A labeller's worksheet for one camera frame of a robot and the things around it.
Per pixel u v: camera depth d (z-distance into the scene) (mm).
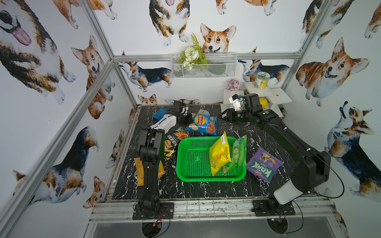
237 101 743
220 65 926
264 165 858
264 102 1060
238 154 749
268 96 1058
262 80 951
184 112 923
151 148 576
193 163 902
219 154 782
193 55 780
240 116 686
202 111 1173
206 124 1005
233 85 977
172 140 935
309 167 424
